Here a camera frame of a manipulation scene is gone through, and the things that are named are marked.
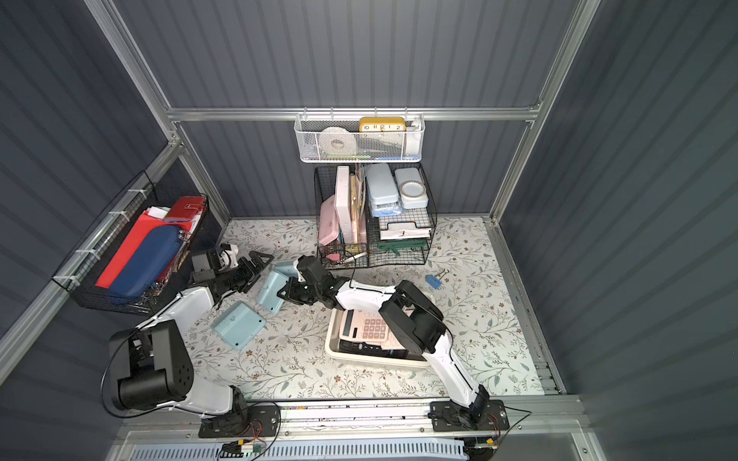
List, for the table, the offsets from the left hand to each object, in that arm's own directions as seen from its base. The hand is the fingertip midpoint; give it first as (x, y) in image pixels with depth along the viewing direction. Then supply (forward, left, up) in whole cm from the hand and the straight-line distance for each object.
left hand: (268, 264), depth 89 cm
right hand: (-9, -6, -5) cm, 12 cm away
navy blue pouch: (-12, +21, +17) cm, 30 cm away
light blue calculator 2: (+6, -3, -10) cm, 12 cm away
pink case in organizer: (+16, -18, -1) cm, 24 cm away
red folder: (-6, +29, +17) cm, 34 cm away
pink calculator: (-18, -31, -7) cm, 37 cm away
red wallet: (+6, +19, +18) cm, 27 cm away
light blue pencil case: (+21, -37, +12) cm, 44 cm away
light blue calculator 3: (-15, +9, -12) cm, 21 cm away
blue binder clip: (+2, -55, -14) cm, 57 cm away
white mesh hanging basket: (+32, -33, +22) cm, 51 cm away
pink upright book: (+14, -24, +12) cm, 31 cm away
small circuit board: (-46, -3, -13) cm, 48 cm away
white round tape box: (+24, -47, +10) cm, 54 cm away
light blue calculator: (-8, 0, -6) cm, 10 cm away
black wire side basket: (-18, +30, +22) cm, 41 cm away
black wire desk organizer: (+14, -32, +1) cm, 35 cm away
